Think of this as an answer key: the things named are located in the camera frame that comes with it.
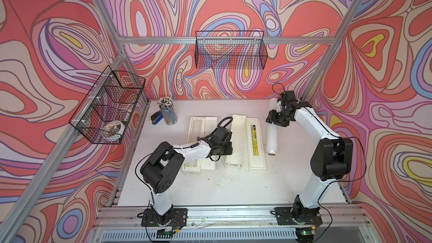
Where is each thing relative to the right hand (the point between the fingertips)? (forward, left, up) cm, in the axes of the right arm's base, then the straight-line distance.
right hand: (271, 124), depth 91 cm
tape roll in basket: (-9, +75, +15) cm, 77 cm away
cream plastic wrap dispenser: (+3, +41, -4) cm, 42 cm away
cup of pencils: (+11, +58, +6) cm, 60 cm away
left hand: (-10, +21, -8) cm, 25 cm away
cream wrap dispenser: (-6, +13, -10) cm, 17 cm away
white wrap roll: (-7, +2, +3) cm, 8 cm away
